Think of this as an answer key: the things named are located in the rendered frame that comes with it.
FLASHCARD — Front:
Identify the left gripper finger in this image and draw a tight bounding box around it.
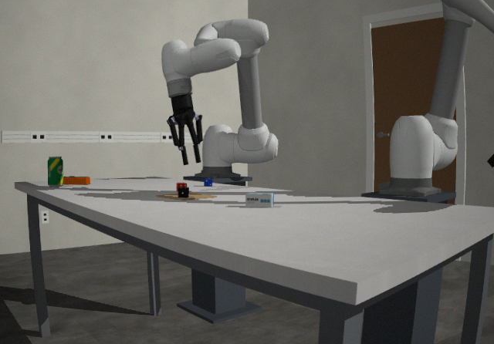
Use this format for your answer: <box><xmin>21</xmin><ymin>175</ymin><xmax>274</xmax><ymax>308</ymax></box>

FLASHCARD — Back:
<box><xmin>487</xmin><ymin>154</ymin><xmax>494</xmax><ymax>167</ymax></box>

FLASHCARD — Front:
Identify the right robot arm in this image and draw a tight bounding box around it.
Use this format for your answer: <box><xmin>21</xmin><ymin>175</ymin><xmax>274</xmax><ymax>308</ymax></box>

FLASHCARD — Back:
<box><xmin>161</xmin><ymin>19</ymin><xmax>278</xmax><ymax>178</ymax></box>

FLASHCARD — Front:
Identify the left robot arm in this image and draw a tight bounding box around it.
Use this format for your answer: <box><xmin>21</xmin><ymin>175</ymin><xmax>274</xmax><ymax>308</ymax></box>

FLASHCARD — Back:
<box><xmin>379</xmin><ymin>0</ymin><xmax>494</xmax><ymax>197</ymax></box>

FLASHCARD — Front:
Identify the black die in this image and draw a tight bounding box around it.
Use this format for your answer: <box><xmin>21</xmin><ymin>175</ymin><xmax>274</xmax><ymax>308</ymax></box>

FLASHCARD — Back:
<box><xmin>178</xmin><ymin>187</ymin><xmax>189</xmax><ymax>197</ymax></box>

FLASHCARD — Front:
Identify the green soda can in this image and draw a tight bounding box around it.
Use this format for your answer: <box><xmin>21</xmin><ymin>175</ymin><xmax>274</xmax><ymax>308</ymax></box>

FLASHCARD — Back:
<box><xmin>48</xmin><ymin>157</ymin><xmax>63</xmax><ymax>187</ymax></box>

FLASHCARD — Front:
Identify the orange multimeter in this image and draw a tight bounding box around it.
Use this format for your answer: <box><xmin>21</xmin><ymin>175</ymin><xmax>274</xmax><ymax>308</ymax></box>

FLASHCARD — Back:
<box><xmin>63</xmin><ymin>177</ymin><xmax>90</xmax><ymax>185</ymax></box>

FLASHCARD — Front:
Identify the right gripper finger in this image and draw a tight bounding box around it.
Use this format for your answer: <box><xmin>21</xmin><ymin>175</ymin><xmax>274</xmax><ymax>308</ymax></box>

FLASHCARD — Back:
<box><xmin>167</xmin><ymin>115</ymin><xmax>188</xmax><ymax>165</ymax></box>
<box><xmin>187</xmin><ymin>114</ymin><xmax>203</xmax><ymax>163</ymax></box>

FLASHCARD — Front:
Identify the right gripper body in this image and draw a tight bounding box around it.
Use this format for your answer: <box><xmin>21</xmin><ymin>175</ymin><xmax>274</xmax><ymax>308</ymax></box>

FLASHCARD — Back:
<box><xmin>171</xmin><ymin>94</ymin><xmax>195</xmax><ymax>125</ymax></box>

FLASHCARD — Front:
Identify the tan flat mat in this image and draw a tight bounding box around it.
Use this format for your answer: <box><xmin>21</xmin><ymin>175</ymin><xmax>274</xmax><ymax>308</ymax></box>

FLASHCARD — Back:
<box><xmin>156</xmin><ymin>193</ymin><xmax>217</xmax><ymax>201</ymax></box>

